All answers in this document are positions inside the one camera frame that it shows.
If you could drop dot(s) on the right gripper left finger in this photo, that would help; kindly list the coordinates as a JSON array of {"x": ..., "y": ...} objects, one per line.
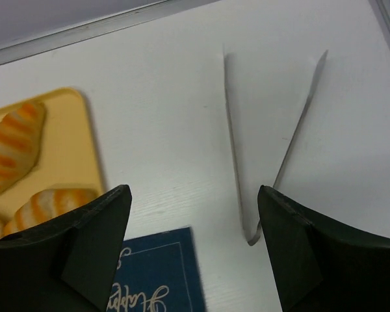
[{"x": 69, "y": 262}]

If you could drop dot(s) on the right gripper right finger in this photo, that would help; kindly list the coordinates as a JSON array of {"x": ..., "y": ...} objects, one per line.
[{"x": 319, "y": 263}]

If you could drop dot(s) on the metal serving tongs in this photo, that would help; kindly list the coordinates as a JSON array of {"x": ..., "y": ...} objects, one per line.
[{"x": 317, "y": 74}]

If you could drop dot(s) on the small striped croissant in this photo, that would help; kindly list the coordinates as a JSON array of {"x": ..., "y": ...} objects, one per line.
[{"x": 46, "y": 205}]

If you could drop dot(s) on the dark blue cloth placemat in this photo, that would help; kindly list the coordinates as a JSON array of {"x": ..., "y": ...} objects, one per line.
[{"x": 158, "y": 272}]

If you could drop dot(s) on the yellow plastic tray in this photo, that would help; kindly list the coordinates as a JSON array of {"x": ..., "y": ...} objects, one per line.
[{"x": 67, "y": 157}]

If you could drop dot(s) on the large striped croissant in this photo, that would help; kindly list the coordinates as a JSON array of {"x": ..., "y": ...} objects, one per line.
[{"x": 20, "y": 142}]

